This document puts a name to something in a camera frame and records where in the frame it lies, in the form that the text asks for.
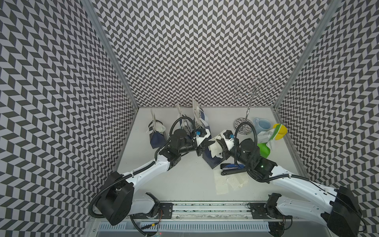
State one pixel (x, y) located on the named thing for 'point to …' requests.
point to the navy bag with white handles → (157, 132)
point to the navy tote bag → (212, 162)
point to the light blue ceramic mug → (261, 125)
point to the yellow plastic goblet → (282, 131)
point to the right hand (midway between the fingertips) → (218, 141)
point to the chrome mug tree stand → (253, 94)
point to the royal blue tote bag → (200, 114)
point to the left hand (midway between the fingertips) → (213, 141)
